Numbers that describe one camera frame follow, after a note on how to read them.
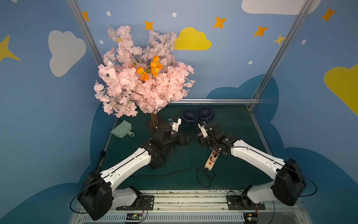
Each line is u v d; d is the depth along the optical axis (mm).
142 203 735
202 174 848
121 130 1062
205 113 1054
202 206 740
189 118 1013
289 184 418
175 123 694
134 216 718
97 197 393
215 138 628
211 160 860
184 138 675
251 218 721
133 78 558
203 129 675
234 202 744
